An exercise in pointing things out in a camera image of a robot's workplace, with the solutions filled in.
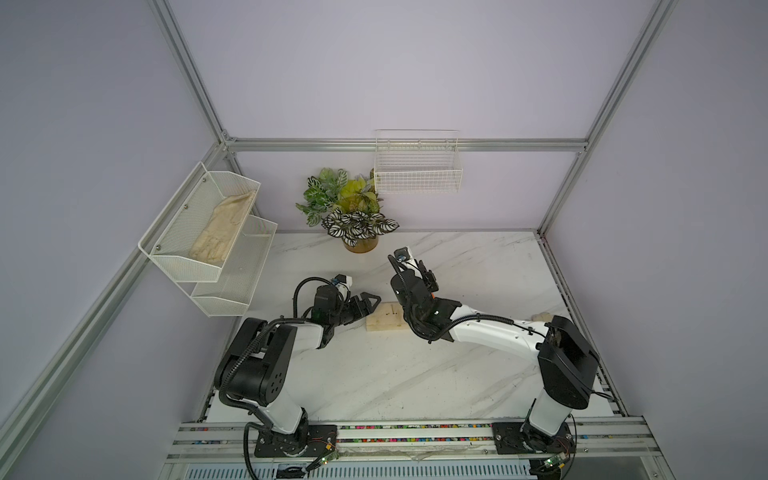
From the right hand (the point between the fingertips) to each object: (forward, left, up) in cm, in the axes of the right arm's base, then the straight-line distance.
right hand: (420, 267), depth 83 cm
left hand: (-3, +14, -15) cm, 21 cm away
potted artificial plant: (+23, +22, +3) cm, 32 cm away
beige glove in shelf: (+5, +55, +10) cm, 56 cm away
